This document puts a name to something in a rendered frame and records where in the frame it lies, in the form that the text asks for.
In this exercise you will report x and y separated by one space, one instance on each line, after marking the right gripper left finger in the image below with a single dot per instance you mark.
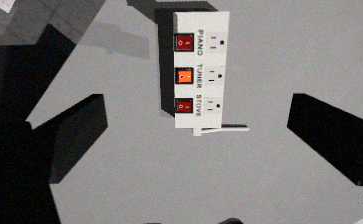
25 193

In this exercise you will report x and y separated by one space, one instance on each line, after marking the white power strip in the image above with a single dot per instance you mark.
200 46

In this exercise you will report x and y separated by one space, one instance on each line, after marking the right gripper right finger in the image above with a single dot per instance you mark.
334 134

